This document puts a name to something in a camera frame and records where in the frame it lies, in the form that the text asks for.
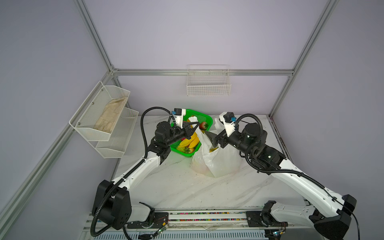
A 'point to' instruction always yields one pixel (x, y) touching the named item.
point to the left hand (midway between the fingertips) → (199, 123)
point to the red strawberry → (203, 126)
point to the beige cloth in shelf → (107, 121)
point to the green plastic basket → (200, 116)
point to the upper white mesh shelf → (95, 119)
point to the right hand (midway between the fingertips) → (212, 124)
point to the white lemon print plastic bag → (209, 159)
